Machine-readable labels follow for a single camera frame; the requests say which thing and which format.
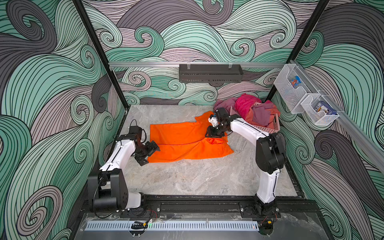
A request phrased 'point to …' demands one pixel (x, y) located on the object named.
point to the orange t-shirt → (185, 141)
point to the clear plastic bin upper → (293, 97)
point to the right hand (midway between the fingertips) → (209, 135)
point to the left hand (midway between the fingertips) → (155, 153)
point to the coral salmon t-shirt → (274, 112)
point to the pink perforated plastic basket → (277, 121)
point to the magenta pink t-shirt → (244, 103)
